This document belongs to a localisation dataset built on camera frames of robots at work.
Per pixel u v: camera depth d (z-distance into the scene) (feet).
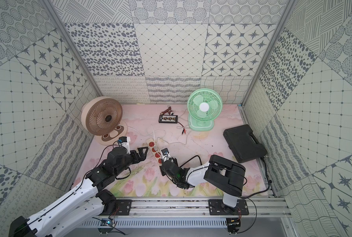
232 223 2.36
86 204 1.94
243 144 2.99
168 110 3.76
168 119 3.62
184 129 3.48
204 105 2.89
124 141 2.28
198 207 2.48
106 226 2.31
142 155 2.33
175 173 2.16
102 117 2.64
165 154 2.45
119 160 1.98
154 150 3.02
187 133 3.41
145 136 3.33
